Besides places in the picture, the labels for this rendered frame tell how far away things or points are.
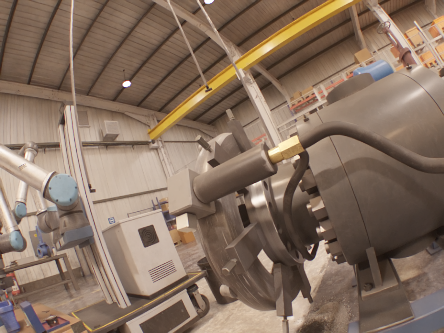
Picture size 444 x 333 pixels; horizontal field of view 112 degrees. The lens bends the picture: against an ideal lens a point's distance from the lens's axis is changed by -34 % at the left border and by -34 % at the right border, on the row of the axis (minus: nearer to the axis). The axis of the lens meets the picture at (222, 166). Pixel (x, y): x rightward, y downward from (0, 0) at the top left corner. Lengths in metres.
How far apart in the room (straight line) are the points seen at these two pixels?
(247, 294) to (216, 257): 0.15
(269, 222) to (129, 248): 0.94
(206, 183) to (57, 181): 0.81
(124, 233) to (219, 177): 1.00
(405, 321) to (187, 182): 0.67
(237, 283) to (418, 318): 0.51
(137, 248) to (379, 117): 1.36
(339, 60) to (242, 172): 14.83
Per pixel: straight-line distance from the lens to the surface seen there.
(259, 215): 0.72
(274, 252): 0.77
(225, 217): 0.62
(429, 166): 0.49
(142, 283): 1.46
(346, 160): 0.61
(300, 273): 1.01
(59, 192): 1.15
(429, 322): 0.70
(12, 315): 1.17
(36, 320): 0.98
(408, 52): 5.08
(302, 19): 9.23
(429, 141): 0.66
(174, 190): 0.59
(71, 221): 1.30
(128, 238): 1.43
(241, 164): 0.49
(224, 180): 0.51
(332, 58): 15.31
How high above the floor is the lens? 0.71
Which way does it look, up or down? 9 degrees up
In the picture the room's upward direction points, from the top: 22 degrees counter-clockwise
